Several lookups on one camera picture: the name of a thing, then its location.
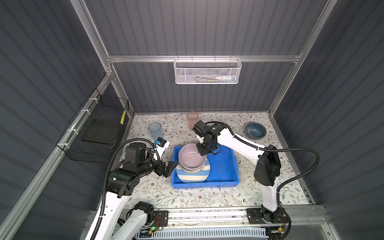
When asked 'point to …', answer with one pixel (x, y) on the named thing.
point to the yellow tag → (122, 118)
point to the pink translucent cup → (192, 117)
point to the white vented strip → (202, 233)
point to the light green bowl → (192, 172)
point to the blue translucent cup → (155, 128)
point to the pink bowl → (190, 158)
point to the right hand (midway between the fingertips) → (203, 153)
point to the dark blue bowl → (255, 131)
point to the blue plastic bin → (224, 170)
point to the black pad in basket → (101, 130)
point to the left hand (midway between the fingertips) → (169, 157)
